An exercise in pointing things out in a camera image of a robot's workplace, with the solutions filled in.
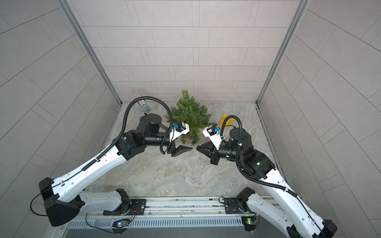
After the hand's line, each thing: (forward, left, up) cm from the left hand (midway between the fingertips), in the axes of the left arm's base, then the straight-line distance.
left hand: (191, 140), depth 63 cm
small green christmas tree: (+15, +2, +2) cm, 15 cm away
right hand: (-5, -3, -1) cm, 6 cm away
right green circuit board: (-27, -27, -29) cm, 48 cm away
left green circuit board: (-27, +31, -26) cm, 48 cm away
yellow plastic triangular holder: (+31, -26, -28) cm, 49 cm away
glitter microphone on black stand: (+25, +27, -7) cm, 37 cm away
